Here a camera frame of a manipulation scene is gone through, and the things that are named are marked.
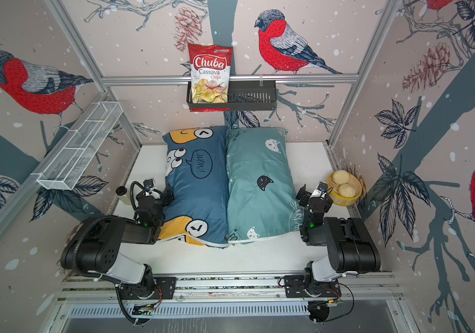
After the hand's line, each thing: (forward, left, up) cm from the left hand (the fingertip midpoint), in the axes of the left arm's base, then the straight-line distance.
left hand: (161, 182), depth 91 cm
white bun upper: (+6, -84, -4) cm, 84 cm away
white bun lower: (-1, -84, -4) cm, 84 cm away
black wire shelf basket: (+44, -37, +16) cm, 60 cm away
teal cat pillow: (-10, -45, +2) cm, 46 cm away
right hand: (-1, -69, -2) cm, 69 cm away
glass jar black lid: (-4, +17, -3) cm, 18 cm away
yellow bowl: (-5, -81, -7) cm, 82 cm away
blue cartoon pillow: (+6, -16, +3) cm, 17 cm away
